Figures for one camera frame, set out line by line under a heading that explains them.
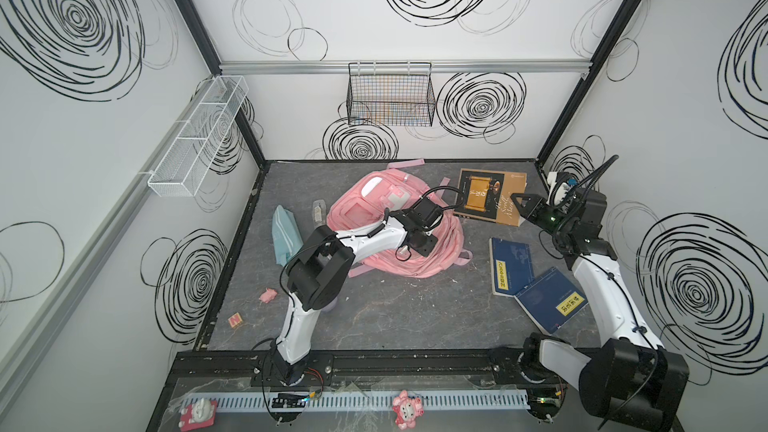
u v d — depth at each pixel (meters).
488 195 0.84
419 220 0.72
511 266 0.91
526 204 0.74
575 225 0.60
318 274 0.50
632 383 0.39
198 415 0.61
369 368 0.75
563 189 0.69
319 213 1.02
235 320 0.81
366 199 1.02
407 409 0.66
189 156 0.74
